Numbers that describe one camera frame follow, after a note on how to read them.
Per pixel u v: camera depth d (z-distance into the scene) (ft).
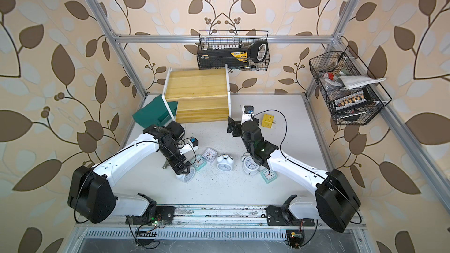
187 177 2.67
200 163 2.90
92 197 1.35
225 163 2.70
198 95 2.48
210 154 2.99
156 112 3.59
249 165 2.78
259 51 2.82
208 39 2.99
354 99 2.19
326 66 2.83
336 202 1.34
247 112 2.22
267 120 3.28
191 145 2.41
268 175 2.74
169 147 2.32
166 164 2.91
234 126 2.32
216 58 2.72
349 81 2.08
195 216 2.48
